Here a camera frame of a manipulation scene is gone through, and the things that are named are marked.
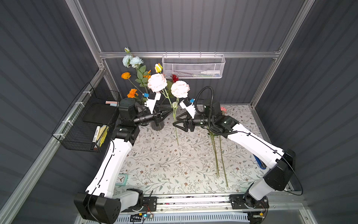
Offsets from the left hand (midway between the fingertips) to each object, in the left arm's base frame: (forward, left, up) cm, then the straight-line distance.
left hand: (171, 110), depth 61 cm
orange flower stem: (+23, +24, -9) cm, 35 cm away
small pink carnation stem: (-2, -27, -41) cm, 49 cm away
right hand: (0, -3, -7) cm, 7 cm away
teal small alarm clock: (-18, +31, -40) cm, 53 cm away
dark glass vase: (+18, +15, -35) cm, 42 cm away
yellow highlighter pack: (-8, +31, -7) cm, 32 cm away
